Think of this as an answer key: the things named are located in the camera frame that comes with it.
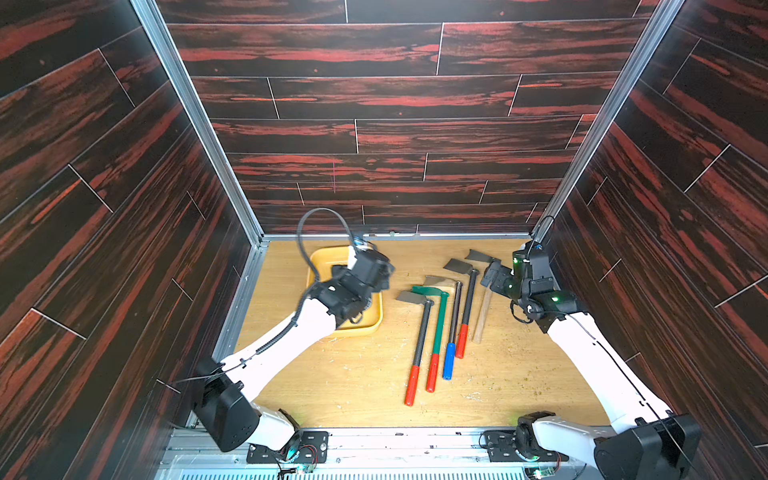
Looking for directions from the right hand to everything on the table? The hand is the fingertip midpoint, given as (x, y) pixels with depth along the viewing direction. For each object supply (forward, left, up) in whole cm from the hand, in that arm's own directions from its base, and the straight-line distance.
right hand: (507, 274), depth 80 cm
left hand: (-1, +38, +3) cm, 38 cm away
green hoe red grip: (-16, +18, -22) cm, 33 cm away
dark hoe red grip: (+19, +5, -20) cm, 28 cm away
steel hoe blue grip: (-12, +13, -22) cm, 28 cm away
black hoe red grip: (+5, +21, -21) cm, 30 cm away
